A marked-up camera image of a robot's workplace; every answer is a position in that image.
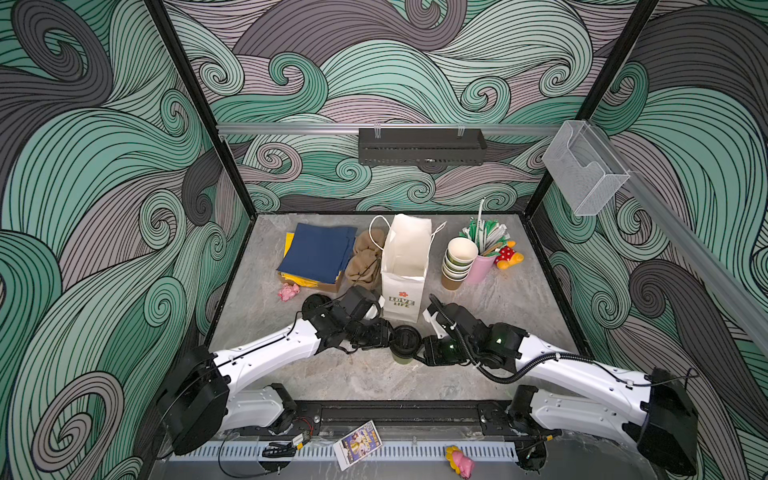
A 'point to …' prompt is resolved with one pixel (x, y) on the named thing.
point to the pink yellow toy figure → (460, 462)
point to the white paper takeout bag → (404, 266)
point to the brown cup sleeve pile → (364, 267)
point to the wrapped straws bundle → (489, 235)
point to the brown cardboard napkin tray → (322, 287)
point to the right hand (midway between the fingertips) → (417, 357)
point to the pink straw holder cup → (480, 268)
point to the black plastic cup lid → (406, 341)
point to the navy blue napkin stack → (318, 252)
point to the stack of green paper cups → (458, 260)
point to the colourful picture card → (357, 445)
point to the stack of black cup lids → (312, 302)
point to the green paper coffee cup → (401, 360)
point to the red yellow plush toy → (507, 256)
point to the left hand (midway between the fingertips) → (396, 340)
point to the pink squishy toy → (288, 291)
